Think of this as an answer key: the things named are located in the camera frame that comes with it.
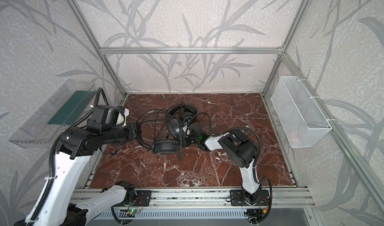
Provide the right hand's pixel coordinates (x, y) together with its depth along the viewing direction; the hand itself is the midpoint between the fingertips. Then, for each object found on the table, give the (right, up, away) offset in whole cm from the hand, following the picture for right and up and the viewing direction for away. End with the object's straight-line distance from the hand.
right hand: (181, 131), depth 95 cm
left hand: (-11, +7, -31) cm, 34 cm away
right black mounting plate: (+31, -30, -21) cm, 48 cm away
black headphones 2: (-1, +1, -38) cm, 38 cm away
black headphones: (+3, +12, +6) cm, 13 cm away
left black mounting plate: (-16, -30, -21) cm, 40 cm away
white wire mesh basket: (+55, +9, -33) cm, 65 cm away
